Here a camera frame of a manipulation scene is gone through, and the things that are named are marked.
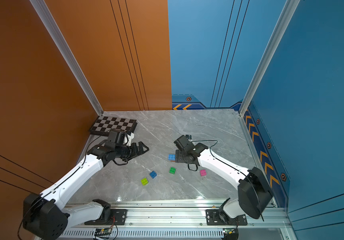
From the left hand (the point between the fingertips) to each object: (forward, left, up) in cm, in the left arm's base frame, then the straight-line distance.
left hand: (144, 149), depth 81 cm
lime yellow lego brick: (-12, 0, -14) cm, 19 cm away
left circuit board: (-36, +18, -19) cm, 44 cm away
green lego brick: (-5, -15, -15) cm, 22 cm away
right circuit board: (-34, -43, -18) cm, 58 cm away
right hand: (-1, -21, -6) cm, 22 cm away
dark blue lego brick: (-8, -4, -15) cm, 17 cm away
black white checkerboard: (+28, +37, -13) cm, 48 cm away
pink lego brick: (-7, -33, -13) cm, 36 cm away
